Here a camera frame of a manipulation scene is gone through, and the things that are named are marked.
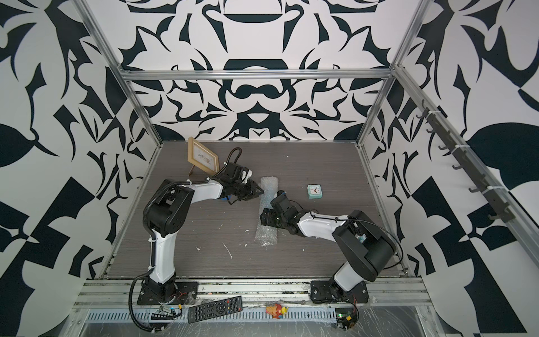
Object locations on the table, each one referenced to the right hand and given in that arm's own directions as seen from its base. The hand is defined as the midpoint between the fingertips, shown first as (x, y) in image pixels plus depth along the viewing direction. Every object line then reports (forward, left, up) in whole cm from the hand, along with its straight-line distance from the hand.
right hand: (266, 214), depth 91 cm
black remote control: (-33, +17, 0) cm, 37 cm away
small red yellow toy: (-34, -4, +1) cm, 34 cm away
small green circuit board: (-33, +33, +2) cm, 47 cm away
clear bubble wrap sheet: (-10, 0, +4) cm, 11 cm away
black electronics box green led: (-36, -27, -4) cm, 45 cm away
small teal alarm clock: (+12, -23, -1) cm, 26 cm away
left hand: (+12, +2, +1) cm, 12 cm away
